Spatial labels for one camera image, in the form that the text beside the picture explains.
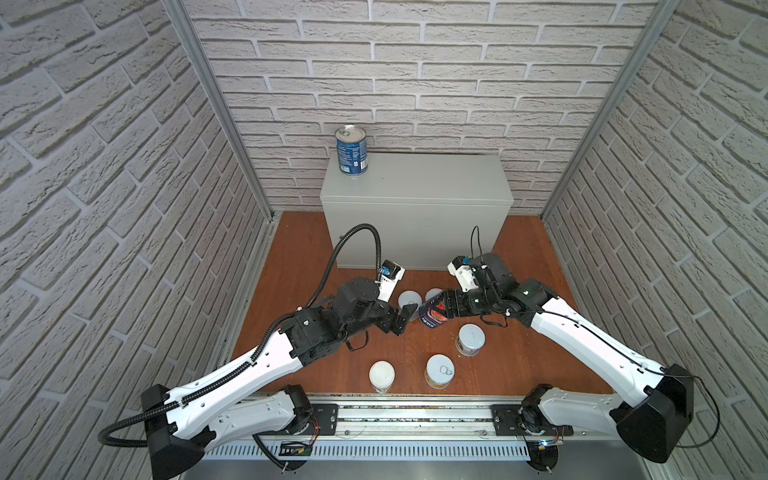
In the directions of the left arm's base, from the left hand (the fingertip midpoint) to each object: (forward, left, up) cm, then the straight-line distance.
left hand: (403, 292), depth 68 cm
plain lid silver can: (-3, -20, -21) cm, 29 cm away
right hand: (+1, -11, -8) cm, 14 cm away
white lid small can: (-13, +5, -19) cm, 24 cm away
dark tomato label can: (-2, -8, -9) cm, 12 cm away
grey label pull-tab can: (+10, -3, -20) cm, 22 cm away
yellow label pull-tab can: (-12, -10, -21) cm, 26 cm away
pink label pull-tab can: (+10, -10, -19) cm, 23 cm away
